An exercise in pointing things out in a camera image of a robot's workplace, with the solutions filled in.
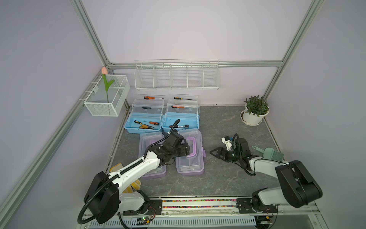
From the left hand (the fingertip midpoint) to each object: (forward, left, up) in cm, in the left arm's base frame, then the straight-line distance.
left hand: (184, 150), depth 82 cm
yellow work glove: (-15, +30, -12) cm, 35 cm away
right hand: (0, -17, -6) cm, 18 cm away
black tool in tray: (+42, +29, -6) cm, 51 cm away
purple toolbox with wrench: (-4, -4, -12) cm, 13 cm away
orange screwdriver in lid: (+48, +27, -1) cm, 55 cm away
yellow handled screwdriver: (+31, +32, -11) cm, 46 cm away
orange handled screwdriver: (+30, +20, -11) cm, 37 cm away
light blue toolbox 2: (+41, -2, -7) cm, 42 cm away
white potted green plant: (+26, -51, +4) cm, 57 cm away
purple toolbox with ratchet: (+12, +25, -6) cm, 28 cm away
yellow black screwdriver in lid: (+46, +3, -1) cm, 46 cm away
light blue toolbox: (+33, +26, -5) cm, 43 cm away
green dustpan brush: (-1, -56, -11) cm, 58 cm away
